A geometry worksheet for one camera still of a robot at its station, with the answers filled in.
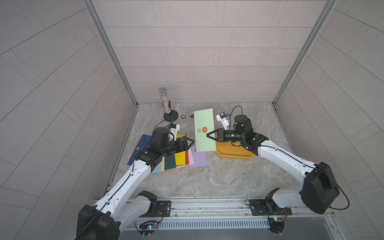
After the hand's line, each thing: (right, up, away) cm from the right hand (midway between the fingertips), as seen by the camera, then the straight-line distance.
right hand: (208, 137), depth 73 cm
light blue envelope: (-28, -19, +9) cm, 35 cm away
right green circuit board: (+32, -41, -3) cm, 52 cm away
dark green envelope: (-21, -17, +14) cm, 30 cm away
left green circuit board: (-27, -39, -8) cm, 48 cm away
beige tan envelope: (-25, -17, +12) cm, 33 cm away
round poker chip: (-16, +10, +36) cm, 40 cm away
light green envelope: (-2, +6, +2) cm, 7 cm away
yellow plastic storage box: (+13, -11, +21) cm, 27 cm away
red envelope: (-12, -15, +16) cm, 25 cm away
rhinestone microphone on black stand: (-25, +10, +35) cm, 44 cm away
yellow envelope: (-16, -15, +16) cm, 27 cm away
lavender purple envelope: (-4, -15, +16) cm, 22 cm away
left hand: (-7, -3, +2) cm, 8 cm away
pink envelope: (-9, -16, +14) cm, 23 cm away
